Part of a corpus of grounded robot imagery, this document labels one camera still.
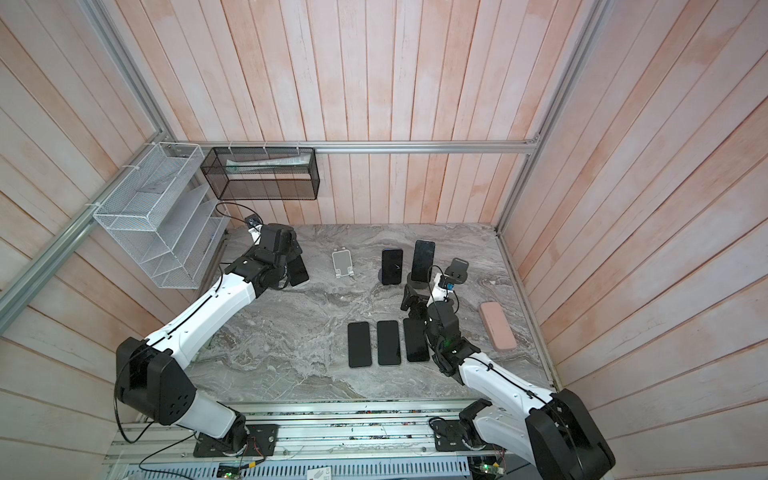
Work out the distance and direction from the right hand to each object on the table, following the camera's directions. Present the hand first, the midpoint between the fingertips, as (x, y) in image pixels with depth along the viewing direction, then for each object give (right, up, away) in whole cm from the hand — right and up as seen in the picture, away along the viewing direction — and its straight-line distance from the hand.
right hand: (419, 287), depth 84 cm
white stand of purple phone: (-24, +7, +20) cm, 33 cm away
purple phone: (-18, -18, +7) cm, 26 cm away
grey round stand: (+16, +4, +18) cm, 24 cm away
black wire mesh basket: (-53, +39, +20) cm, 68 cm away
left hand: (-40, +11, -1) cm, 42 cm away
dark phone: (+3, +8, +14) cm, 17 cm away
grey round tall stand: (+2, -1, +20) cm, 20 cm away
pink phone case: (+27, -15, +7) cm, 32 cm away
